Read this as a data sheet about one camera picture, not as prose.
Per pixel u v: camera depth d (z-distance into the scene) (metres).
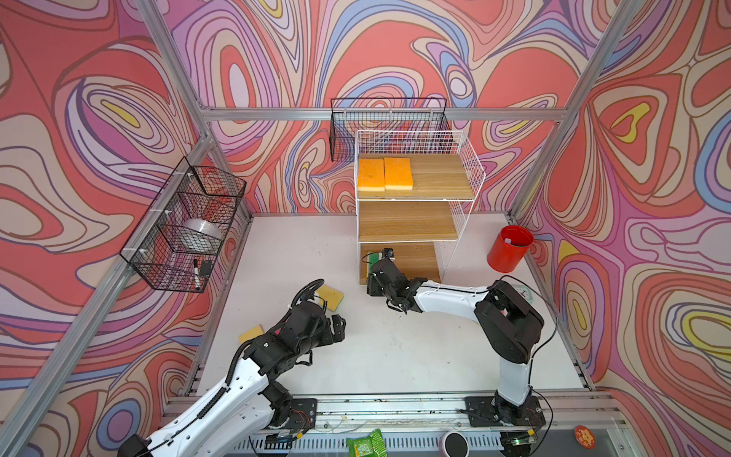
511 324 0.49
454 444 0.65
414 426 0.73
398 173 0.71
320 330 0.62
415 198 0.69
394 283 0.71
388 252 0.82
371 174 0.71
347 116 0.88
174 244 0.73
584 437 0.70
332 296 0.95
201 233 0.70
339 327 0.70
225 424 0.56
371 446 0.69
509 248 0.94
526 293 0.93
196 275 0.72
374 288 0.82
